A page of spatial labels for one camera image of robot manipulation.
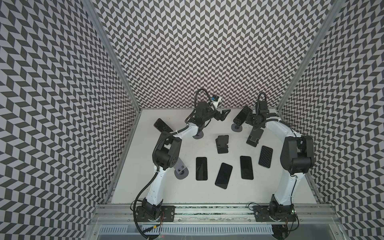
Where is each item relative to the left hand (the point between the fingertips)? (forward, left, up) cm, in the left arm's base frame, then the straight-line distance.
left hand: (226, 106), depth 90 cm
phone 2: (-30, -12, -23) cm, 39 cm away
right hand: (-3, -16, -13) cm, 20 cm away
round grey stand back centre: (-8, +16, -19) cm, 26 cm away
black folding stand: (-14, -17, -15) cm, 27 cm away
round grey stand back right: (-1, -10, -22) cm, 24 cm away
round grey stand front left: (-34, +27, -15) cm, 46 cm away
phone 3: (-3, +43, -16) cm, 46 cm away
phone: (-35, +3, -21) cm, 41 cm away
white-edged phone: (-31, +16, -22) cm, 41 cm away
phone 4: (+1, -12, -11) cm, 17 cm away
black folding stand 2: (-17, +3, -14) cm, 22 cm away
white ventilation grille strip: (-60, +23, -22) cm, 68 cm away
